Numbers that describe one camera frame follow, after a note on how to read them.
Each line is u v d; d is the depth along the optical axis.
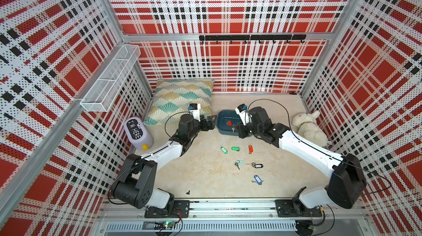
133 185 0.43
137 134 0.88
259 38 0.89
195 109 0.76
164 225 0.69
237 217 0.73
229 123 1.05
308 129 0.88
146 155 0.49
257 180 0.82
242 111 0.71
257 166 0.86
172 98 0.96
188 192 0.79
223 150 0.93
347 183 0.41
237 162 0.88
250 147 0.94
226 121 1.05
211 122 0.78
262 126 0.61
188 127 0.67
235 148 0.93
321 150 0.47
